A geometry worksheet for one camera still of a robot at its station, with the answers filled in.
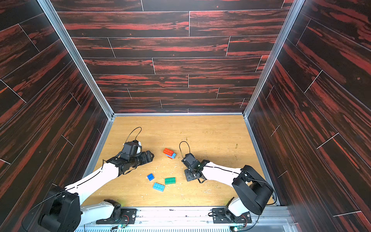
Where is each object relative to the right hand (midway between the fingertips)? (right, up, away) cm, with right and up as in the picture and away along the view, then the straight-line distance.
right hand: (192, 171), depth 89 cm
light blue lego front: (-20, -6, -7) cm, 22 cm away
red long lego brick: (-16, +12, +3) cm, 20 cm away
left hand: (-26, +10, -2) cm, 28 cm away
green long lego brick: (-14, -4, -5) cm, 15 cm away
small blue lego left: (-26, -2, -3) cm, 26 cm away
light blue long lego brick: (-12, +9, +4) cm, 16 cm away
